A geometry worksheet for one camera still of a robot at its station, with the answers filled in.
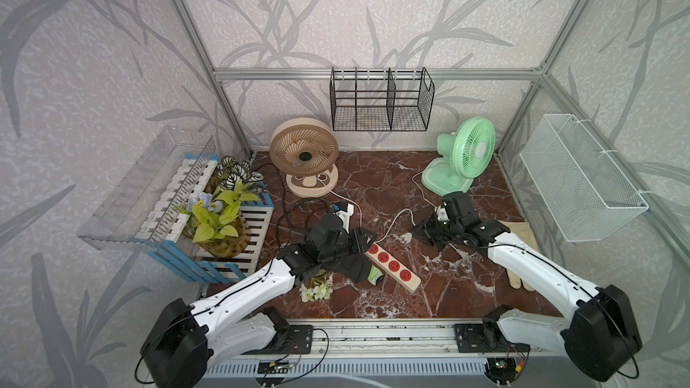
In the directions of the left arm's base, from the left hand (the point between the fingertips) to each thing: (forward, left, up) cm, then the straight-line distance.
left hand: (375, 239), depth 75 cm
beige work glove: (+13, -55, -18) cm, 60 cm away
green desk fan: (+26, -30, +8) cm, 40 cm away
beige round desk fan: (+29, +22, +6) cm, 37 cm away
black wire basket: (+57, +3, +6) cm, 58 cm away
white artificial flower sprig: (-9, +16, -14) cm, 23 cm away
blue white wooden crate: (-6, +48, +15) cm, 51 cm away
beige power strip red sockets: (-3, -7, -14) cm, 16 cm away
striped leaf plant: (+18, +44, +8) cm, 48 cm away
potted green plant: (+2, +43, +5) cm, 43 cm away
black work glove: (-3, +5, -15) cm, 16 cm away
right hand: (+5, -10, -2) cm, 11 cm away
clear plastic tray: (0, +58, +13) cm, 60 cm away
